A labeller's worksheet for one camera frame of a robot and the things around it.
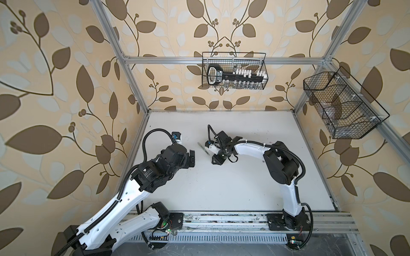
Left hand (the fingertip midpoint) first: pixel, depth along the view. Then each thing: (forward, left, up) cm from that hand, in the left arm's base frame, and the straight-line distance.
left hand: (183, 151), depth 70 cm
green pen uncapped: (+16, -7, -23) cm, 29 cm away
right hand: (+9, -15, -26) cm, 31 cm away
